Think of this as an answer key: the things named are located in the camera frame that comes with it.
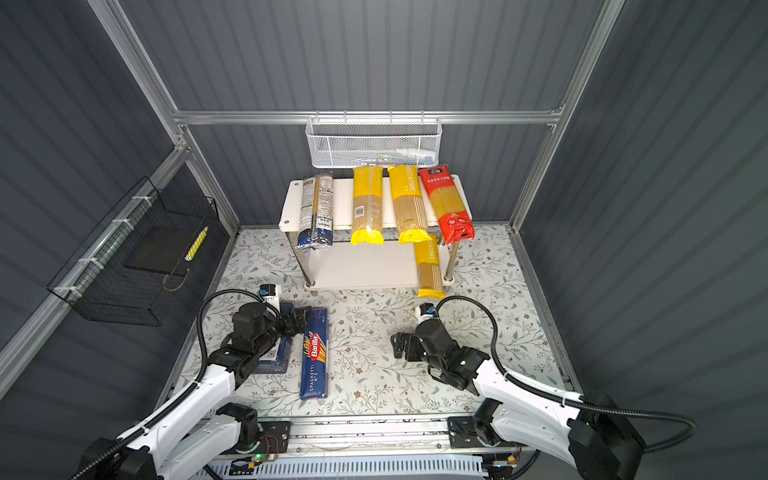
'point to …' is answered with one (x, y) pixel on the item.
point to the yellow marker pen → (196, 244)
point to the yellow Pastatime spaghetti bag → (429, 276)
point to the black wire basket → (134, 259)
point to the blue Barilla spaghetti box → (315, 355)
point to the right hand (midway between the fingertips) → (407, 339)
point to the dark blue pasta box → (275, 359)
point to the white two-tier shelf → (390, 265)
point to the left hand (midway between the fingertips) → (296, 308)
